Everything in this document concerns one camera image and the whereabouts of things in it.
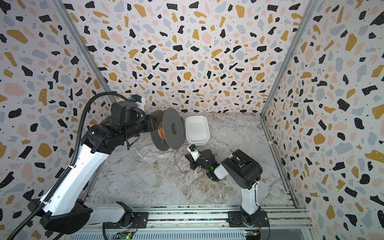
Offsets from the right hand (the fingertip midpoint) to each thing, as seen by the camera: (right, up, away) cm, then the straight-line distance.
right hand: (183, 153), depth 90 cm
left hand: (-8, +21, -27) cm, 35 cm away
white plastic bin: (+7, +14, +22) cm, 27 cm away
